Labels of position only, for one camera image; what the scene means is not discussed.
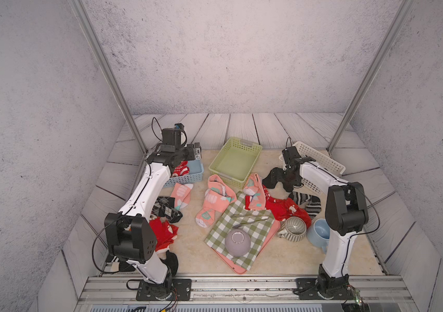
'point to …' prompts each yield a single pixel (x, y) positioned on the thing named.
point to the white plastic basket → (323, 162)
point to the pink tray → (243, 269)
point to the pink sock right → (254, 188)
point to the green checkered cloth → (256, 223)
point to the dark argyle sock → (164, 207)
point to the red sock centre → (282, 209)
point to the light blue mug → (318, 234)
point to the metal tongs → (260, 218)
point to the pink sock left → (182, 193)
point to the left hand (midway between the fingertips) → (195, 147)
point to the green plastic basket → (236, 160)
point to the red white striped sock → (182, 169)
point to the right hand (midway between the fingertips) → (282, 178)
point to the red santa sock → (164, 233)
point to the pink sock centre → (218, 197)
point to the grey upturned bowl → (238, 242)
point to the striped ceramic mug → (293, 229)
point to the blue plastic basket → (195, 175)
